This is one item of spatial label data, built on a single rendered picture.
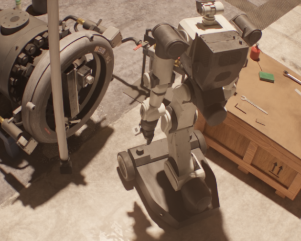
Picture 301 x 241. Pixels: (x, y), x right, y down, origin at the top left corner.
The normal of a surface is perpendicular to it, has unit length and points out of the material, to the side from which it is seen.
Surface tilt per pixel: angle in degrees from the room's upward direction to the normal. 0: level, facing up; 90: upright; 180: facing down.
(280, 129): 0
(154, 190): 0
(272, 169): 90
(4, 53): 44
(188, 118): 86
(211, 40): 0
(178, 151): 60
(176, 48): 90
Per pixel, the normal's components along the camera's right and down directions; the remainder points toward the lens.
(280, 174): -0.62, 0.58
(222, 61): 0.39, 0.72
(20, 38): -0.11, -0.46
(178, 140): 0.36, 0.30
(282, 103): 0.07, -0.64
